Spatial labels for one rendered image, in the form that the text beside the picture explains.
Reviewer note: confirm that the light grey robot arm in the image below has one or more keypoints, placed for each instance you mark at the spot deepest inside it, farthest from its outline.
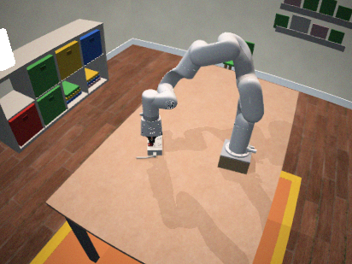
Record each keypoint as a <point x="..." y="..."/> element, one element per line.
<point x="248" y="85"/>

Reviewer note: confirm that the white power strip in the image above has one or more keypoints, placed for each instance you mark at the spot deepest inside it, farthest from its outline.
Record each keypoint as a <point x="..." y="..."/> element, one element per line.
<point x="156" y="148"/>

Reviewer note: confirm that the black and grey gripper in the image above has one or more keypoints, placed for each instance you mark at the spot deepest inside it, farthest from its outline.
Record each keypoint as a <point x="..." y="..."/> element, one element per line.
<point x="151" y="129"/>

